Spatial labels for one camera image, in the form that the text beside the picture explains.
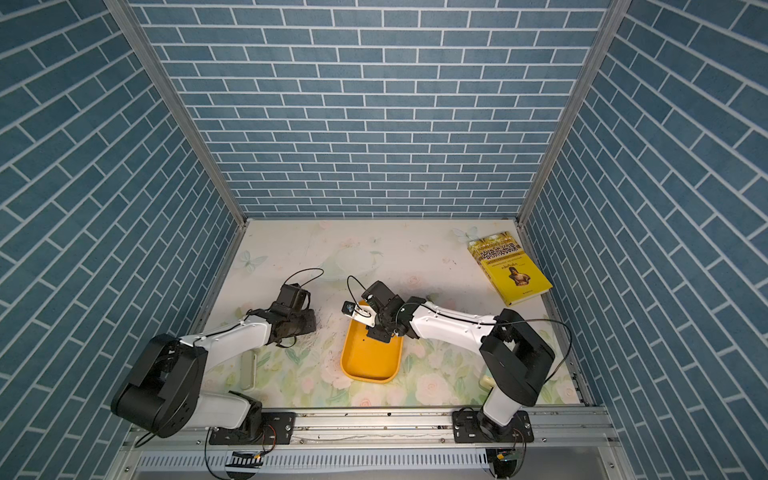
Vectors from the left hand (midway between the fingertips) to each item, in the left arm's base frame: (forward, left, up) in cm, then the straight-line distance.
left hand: (318, 321), depth 92 cm
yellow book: (+14, -65, +4) cm, 67 cm away
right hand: (-2, -18, +6) cm, 19 cm away
